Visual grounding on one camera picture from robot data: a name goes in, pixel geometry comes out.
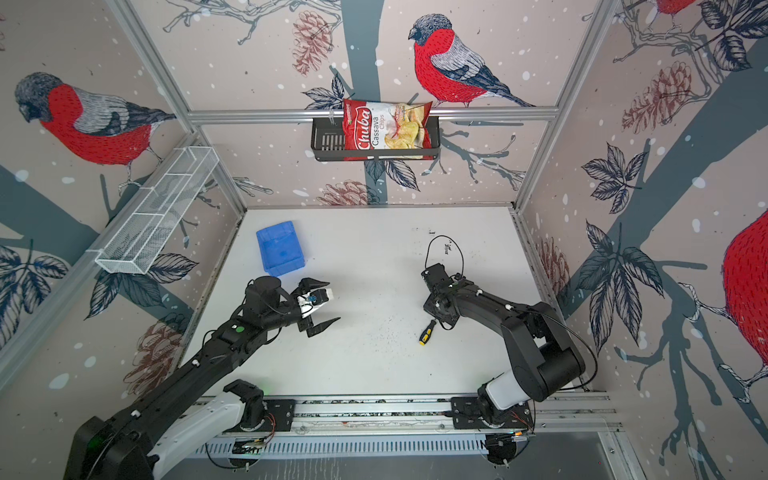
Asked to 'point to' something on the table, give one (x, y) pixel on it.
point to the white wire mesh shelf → (150, 225)
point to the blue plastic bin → (280, 249)
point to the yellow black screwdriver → (427, 333)
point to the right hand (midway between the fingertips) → (432, 313)
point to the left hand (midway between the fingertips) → (328, 297)
